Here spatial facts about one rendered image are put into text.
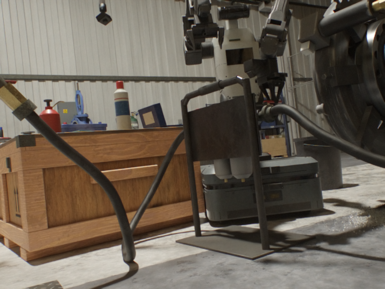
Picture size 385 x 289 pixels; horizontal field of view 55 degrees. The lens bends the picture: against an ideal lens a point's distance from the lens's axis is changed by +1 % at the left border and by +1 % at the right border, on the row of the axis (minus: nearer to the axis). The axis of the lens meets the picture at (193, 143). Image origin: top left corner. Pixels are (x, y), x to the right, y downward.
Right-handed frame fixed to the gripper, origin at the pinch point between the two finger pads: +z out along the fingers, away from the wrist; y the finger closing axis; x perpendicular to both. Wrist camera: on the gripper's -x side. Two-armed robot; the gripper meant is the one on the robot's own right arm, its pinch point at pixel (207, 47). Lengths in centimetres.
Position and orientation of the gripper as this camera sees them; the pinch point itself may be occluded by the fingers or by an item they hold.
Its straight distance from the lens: 140.2
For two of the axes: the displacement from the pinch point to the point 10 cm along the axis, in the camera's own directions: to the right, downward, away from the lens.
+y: 9.9, -1.1, 0.6
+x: 0.0, 5.3, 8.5
